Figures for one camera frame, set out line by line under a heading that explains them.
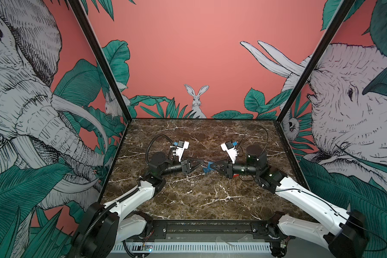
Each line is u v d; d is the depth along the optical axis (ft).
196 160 2.26
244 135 3.72
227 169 1.98
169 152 2.16
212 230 2.50
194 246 2.56
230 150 2.06
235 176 2.11
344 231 1.33
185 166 2.11
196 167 2.24
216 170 2.18
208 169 2.24
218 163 2.19
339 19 2.39
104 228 1.32
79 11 2.30
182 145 2.17
